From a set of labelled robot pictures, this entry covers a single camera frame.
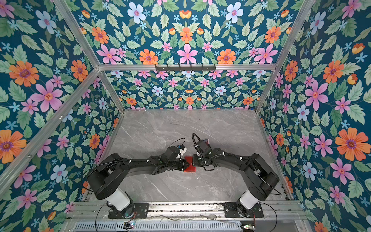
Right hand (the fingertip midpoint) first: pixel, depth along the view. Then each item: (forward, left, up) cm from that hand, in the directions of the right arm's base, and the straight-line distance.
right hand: (192, 161), depth 88 cm
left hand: (-2, 0, +2) cm, 2 cm away
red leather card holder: (-3, +1, -3) cm, 5 cm away
